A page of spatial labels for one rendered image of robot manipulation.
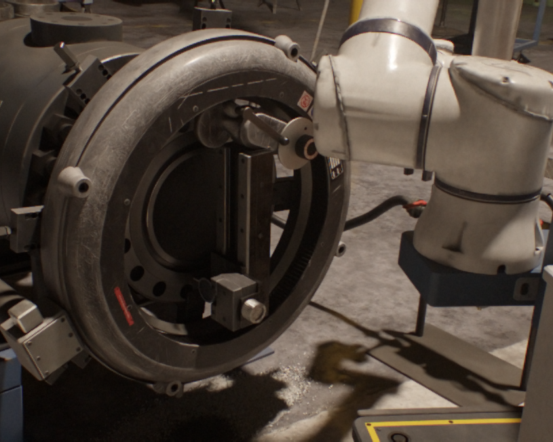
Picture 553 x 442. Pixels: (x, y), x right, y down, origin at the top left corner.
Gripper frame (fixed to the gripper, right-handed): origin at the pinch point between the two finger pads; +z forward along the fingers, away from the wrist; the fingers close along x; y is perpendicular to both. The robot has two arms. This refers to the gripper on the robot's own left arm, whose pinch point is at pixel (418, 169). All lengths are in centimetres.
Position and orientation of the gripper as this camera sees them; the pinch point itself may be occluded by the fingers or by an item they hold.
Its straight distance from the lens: 224.5
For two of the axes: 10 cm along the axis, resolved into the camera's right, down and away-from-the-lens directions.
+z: -0.6, 9.3, 3.7
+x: -6.6, -3.2, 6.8
